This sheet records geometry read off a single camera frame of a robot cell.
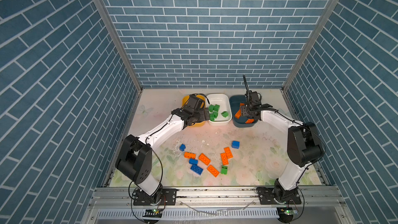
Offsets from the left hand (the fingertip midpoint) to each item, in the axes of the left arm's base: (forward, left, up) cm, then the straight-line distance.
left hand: (203, 114), depth 88 cm
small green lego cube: (+13, -10, -11) cm, 20 cm away
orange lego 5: (-20, -12, -15) cm, 28 cm away
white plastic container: (+14, -12, -14) cm, 24 cm away
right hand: (+8, -28, -4) cm, 29 cm away
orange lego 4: (-17, -15, -14) cm, 27 cm away
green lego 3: (+9, -9, -13) cm, 18 cm away
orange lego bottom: (-26, -5, -15) cm, 30 cm away
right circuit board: (-46, -39, -16) cm, 62 cm away
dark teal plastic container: (+20, -24, -12) cm, 34 cm away
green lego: (+13, -6, -11) cm, 19 cm away
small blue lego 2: (-22, +5, -13) cm, 26 cm away
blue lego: (-13, -20, -14) cm, 27 cm away
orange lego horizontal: (+2, -30, -11) cm, 32 cm away
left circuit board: (-44, +24, -18) cm, 53 cm away
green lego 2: (+6, -6, -12) cm, 14 cm away
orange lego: (+7, -24, -10) cm, 27 cm away
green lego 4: (+9, -15, -13) cm, 22 cm away
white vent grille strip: (-45, +7, -16) cm, 48 cm away
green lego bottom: (-26, -11, -15) cm, 32 cm away
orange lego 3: (-21, -1, -13) cm, 25 cm away
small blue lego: (-14, +12, -14) cm, 23 cm away
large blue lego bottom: (-26, +4, -14) cm, 30 cm away
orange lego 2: (-19, +7, -14) cm, 24 cm away
